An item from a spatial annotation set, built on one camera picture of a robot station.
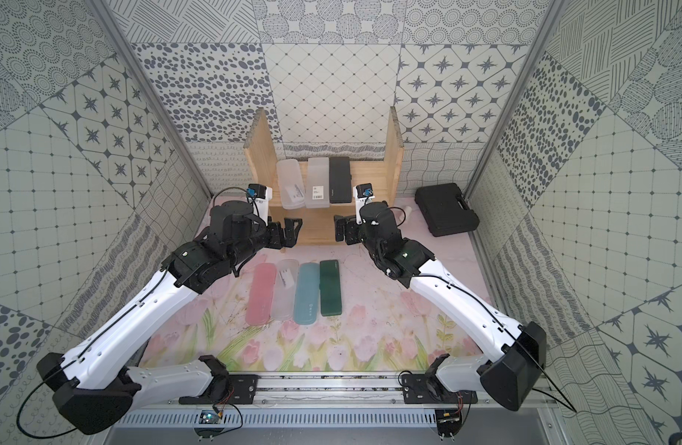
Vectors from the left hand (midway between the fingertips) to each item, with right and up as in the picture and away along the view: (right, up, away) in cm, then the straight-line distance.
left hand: (284, 213), depth 68 cm
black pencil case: (+13, +11, +19) cm, 25 cm away
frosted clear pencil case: (-2, +9, +16) cm, 18 cm away
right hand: (+17, -1, +6) cm, 19 cm away
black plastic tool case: (+56, +3, +45) cm, 72 cm away
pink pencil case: (-13, -27, +22) cm, 37 cm away
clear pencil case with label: (-6, -26, +25) cm, 36 cm away
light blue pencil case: (+2, -28, +23) cm, 36 cm away
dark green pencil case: (+9, -24, +25) cm, 36 cm away
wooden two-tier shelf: (+8, -4, +1) cm, 9 cm away
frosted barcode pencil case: (+6, +10, +16) cm, 20 cm away
